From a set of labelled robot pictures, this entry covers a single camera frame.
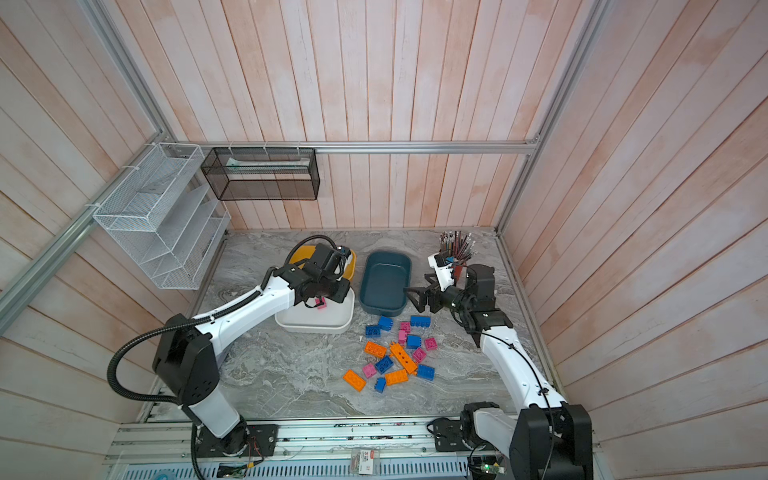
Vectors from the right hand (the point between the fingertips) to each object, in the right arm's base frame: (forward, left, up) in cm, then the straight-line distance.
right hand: (417, 282), depth 80 cm
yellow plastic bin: (-3, +27, +16) cm, 31 cm away
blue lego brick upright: (-3, +9, -18) cm, 21 cm away
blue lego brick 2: (-16, +9, -20) cm, 27 cm away
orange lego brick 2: (-21, +17, -19) cm, 33 cm away
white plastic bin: (-1, +25, -19) cm, 32 cm away
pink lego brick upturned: (-4, +2, -19) cm, 20 cm away
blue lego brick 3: (-18, -3, -19) cm, 26 cm away
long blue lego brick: (-2, -2, -19) cm, 19 cm away
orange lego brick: (-20, +5, -19) cm, 28 cm away
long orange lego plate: (-14, +3, -18) cm, 23 cm away
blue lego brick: (-6, +13, -19) cm, 23 cm away
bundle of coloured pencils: (+20, -15, -7) cm, 26 cm away
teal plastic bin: (+15, +9, -18) cm, 25 cm away
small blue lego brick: (-21, +10, -19) cm, 30 cm away
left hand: (0, +21, -6) cm, 22 cm away
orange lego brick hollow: (-10, +13, -21) cm, 27 cm away
